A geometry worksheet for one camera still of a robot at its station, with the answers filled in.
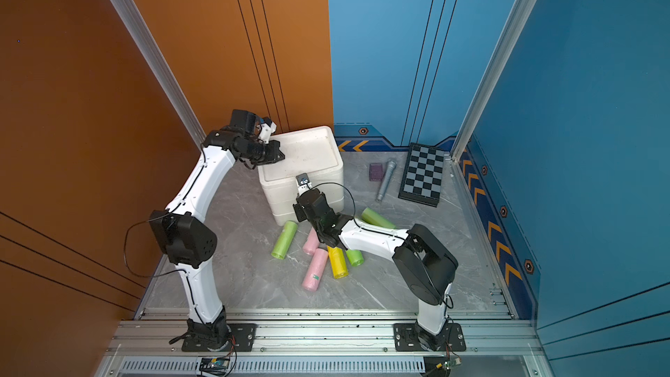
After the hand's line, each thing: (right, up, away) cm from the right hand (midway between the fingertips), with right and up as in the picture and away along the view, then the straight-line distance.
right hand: (302, 193), depth 86 cm
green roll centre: (+18, -22, +1) cm, 28 cm away
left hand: (-6, +13, +2) cm, 14 cm away
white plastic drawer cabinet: (+4, +14, +4) cm, 15 cm away
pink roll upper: (+3, -17, +3) cm, 18 cm away
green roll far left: (-7, -16, +4) cm, 18 cm away
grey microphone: (+34, +8, +27) cm, 44 cm away
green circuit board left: (-22, -47, -14) cm, 54 cm away
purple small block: (+27, +7, +24) cm, 37 cm away
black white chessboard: (+47, +6, +23) cm, 53 cm away
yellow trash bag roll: (+12, -22, +1) cm, 25 cm away
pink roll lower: (+4, -27, -5) cm, 28 cm away
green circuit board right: (+42, -45, -16) cm, 64 cm away
